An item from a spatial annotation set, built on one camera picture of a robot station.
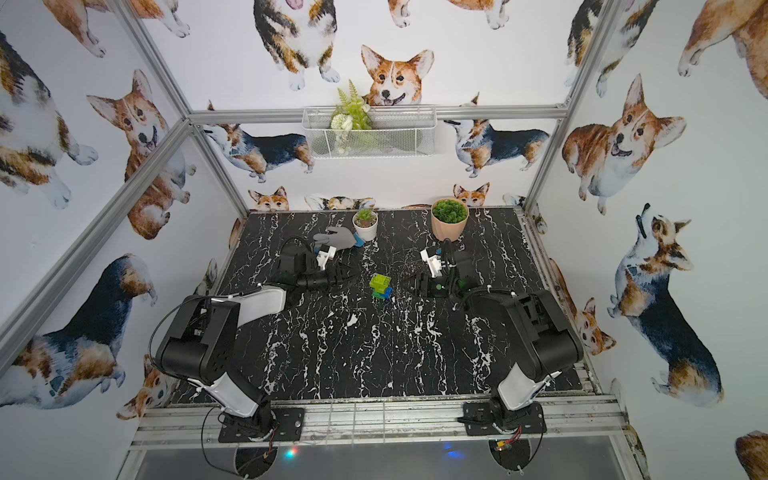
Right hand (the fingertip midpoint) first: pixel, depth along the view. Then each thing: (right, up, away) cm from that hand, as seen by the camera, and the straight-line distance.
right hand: (403, 283), depth 88 cm
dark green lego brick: (-8, -5, +8) cm, 13 cm away
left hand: (-12, +3, -1) cm, 13 cm away
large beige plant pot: (+16, +20, +15) cm, 30 cm away
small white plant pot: (-14, +18, +19) cm, 29 cm away
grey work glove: (-24, +13, +23) cm, 36 cm away
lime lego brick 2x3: (-7, 0, +2) cm, 8 cm away
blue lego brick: (-5, -4, +7) cm, 9 cm away
